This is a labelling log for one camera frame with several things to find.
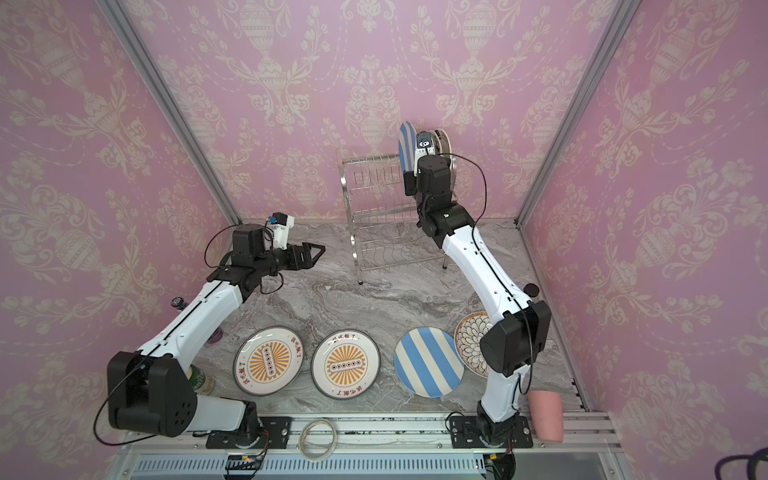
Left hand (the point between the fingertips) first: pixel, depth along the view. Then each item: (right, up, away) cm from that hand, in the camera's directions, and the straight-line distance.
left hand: (314, 249), depth 82 cm
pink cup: (+60, -40, -9) cm, 73 cm away
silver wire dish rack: (+18, +10, +23) cm, 31 cm away
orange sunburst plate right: (+8, -33, +3) cm, 34 cm away
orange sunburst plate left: (-14, -32, +3) cm, 35 cm away
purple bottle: (-32, -14, -7) cm, 35 cm away
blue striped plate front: (+32, -33, +4) cm, 46 cm away
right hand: (+30, +23, -7) cm, 38 cm away
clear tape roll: (-1, -46, -9) cm, 47 cm away
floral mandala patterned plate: (+44, -28, +7) cm, 53 cm away
